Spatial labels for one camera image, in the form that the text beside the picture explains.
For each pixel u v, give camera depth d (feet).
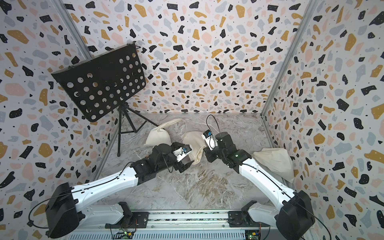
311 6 2.32
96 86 2.20
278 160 2.86
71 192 1.38
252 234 2.35
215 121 4.11
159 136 3.20
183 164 2.21
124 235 2.32
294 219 1.29
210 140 2.17
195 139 2.95
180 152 2.10
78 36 2.57
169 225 2.40
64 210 1.26
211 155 2.30
